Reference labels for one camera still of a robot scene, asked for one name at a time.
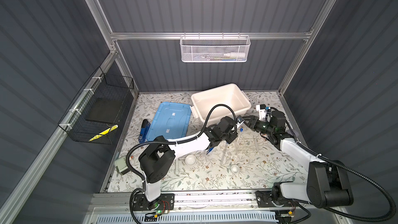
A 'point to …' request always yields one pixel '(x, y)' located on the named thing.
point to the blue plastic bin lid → (171, 121)
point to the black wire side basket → (95, 114)
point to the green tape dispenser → (121, 165)
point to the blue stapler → (145, 127)
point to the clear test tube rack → (246, 144)
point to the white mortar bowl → (190, 159)
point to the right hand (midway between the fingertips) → (243, 120)
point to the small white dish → (235, 169)
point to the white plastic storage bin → (202, 103)
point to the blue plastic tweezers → (209, 150)
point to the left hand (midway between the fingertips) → (234, 128)
